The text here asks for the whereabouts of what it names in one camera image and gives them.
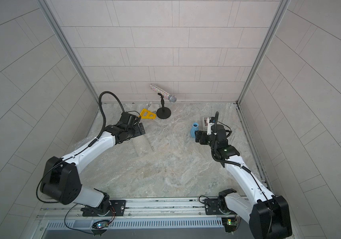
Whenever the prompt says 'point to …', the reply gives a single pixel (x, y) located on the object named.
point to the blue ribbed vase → (194, 128)
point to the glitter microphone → (172, 98)
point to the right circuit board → (230, 224)
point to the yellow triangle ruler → (148, 113)
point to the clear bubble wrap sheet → (83, 143)
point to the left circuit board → (100, 224)
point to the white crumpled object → (153, 107)
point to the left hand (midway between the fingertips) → (141, 129)
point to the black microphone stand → (163, 112)
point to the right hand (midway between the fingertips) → (200, 131)
